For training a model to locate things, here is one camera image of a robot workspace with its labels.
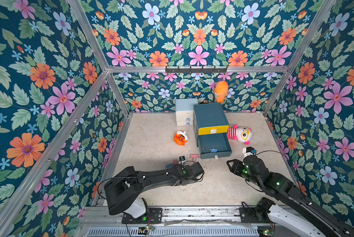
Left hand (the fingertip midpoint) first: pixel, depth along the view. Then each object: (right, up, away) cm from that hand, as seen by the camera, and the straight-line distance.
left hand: (192, 178), depth 84 cm
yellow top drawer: (+13, +28, +1) cm, 31 cm away
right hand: (+18, +11, -9) cm, 24 cm away
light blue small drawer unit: (-5, +41, +20) cm, 46 cm away
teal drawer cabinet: (+9, +37, +6) cm, 39 cm away
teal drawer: (+14, +19, +6) cm, 24 cm away
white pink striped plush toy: (+34, +25, +14) cm, 44 cm away
